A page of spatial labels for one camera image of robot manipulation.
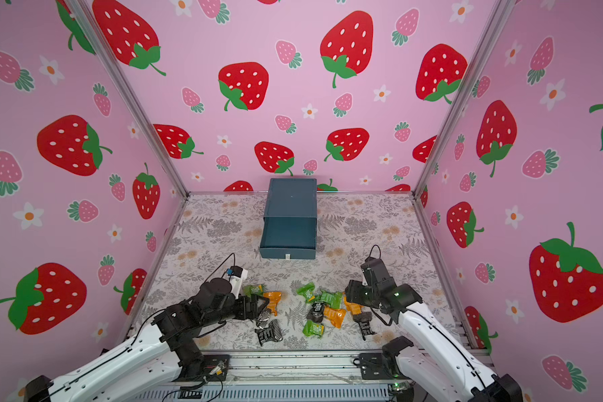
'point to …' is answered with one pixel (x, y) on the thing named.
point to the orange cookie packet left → (274, 298)
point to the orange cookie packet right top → (354, 307)
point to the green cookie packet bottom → (311, 328)
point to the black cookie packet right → (363, 319)
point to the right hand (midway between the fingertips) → (355, 291)
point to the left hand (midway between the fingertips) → (263, 301)
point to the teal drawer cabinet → (289, 227)
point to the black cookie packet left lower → (273, 332)
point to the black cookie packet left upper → (264, 317)
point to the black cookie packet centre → (316, 312)
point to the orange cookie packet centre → (335, 316)
